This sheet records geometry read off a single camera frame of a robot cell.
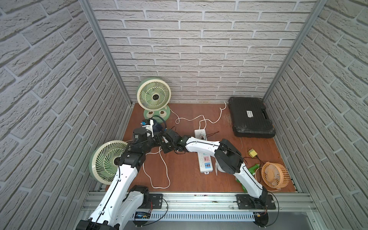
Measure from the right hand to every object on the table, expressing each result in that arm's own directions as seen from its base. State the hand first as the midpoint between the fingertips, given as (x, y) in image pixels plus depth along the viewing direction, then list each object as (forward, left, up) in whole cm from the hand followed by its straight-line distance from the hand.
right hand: (164, 146), depth 92 cm
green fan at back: (+25, +5, +23) cm, 35 cm away
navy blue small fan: (+10, +3, +8) cm, 13 cm away
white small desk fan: (-24, -28, +25) cm, 44 cm away
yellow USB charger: (-8, -57, -1) cm, 58 cm away
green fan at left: (-14, +27, +15) cm, 34 cm away
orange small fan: (-24, -61, +6) cm, 66 cm away
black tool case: (+17, -63, +4) cm, 65 cm away
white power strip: (-12, -26, 0) cm, 28 cm away
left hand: (0, -1, +19) cm, 19 cm away
